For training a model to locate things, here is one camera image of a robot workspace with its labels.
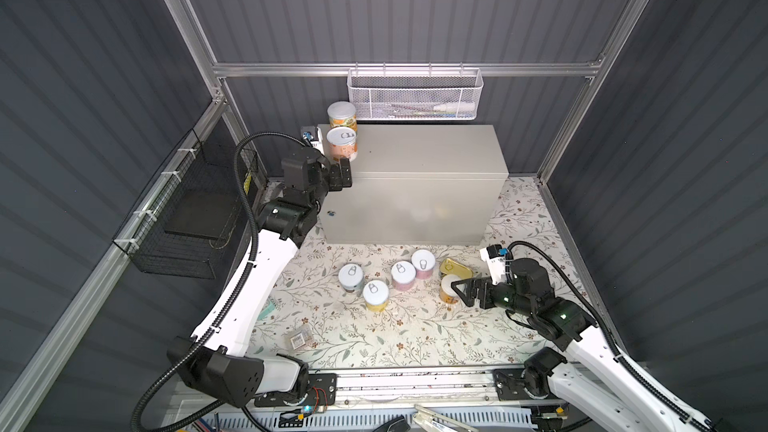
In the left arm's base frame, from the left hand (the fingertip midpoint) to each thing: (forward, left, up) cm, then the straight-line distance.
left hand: (326, 159), depth 70 cm
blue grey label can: (-13, -3, -35) cm, 38 cm away
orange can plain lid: (-21, -30, -32) cm, 49 cm away
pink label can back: (-10, -26, -34) cm, 44 cm away
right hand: (-23, -34, -25) cm, 48 cm away
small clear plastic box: (-30, +9, -37) cm, 48 cm away
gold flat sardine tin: (-12, -34, -35) cm, 50 cm away
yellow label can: (-19, -10, -34) cm, 41 cm away
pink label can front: (-14, -19, -34) cm, 42 cm away
